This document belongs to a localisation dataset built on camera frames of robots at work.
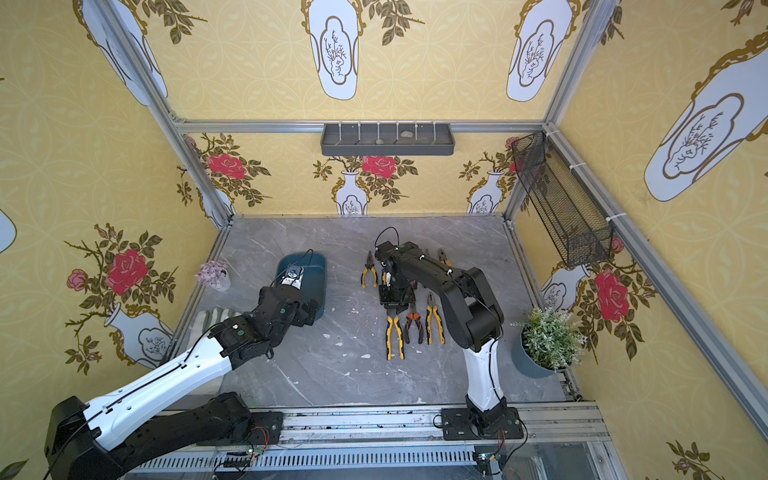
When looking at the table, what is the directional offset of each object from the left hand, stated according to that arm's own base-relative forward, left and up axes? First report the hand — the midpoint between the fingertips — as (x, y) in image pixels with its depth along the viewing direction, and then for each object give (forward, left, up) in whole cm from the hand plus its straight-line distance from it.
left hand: (302, 294), depth 79 cm
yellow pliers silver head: (-2, -25, -12) cm, 28 cm away
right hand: (0, -24, -14) cm, 27 cm away
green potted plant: (-15, -62, 0) cm, 63 cm away
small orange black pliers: (0, -30, -16) cm, 34 cm away
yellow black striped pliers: (+20, -17, -17) cm, 31 cm away
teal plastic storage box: (+22, +3, -20) cm, 30 cm away
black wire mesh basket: (+13, -78, +8) cm, 79 cm away
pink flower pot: (+12, +30, -8) cm, 33 cm away
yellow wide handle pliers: (-1, -36, -16) cm, 39 cm away
